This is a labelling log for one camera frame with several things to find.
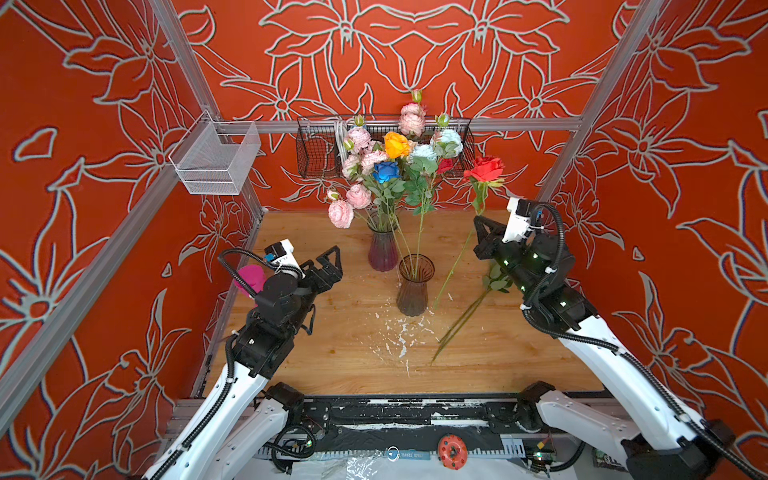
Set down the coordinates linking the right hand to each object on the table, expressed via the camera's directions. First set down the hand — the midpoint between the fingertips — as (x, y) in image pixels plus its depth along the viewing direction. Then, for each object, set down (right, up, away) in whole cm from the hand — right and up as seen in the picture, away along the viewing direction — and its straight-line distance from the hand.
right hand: (472, 217), depth 65 cm
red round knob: (-4, -55, +3) cm, 55 cm away
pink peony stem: (-31, +1, +9) cm, 32 cm away
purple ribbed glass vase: (-20, -8, +41) cm, 46 cm away
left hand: (-33, -8, +2) cm, 34 cm away
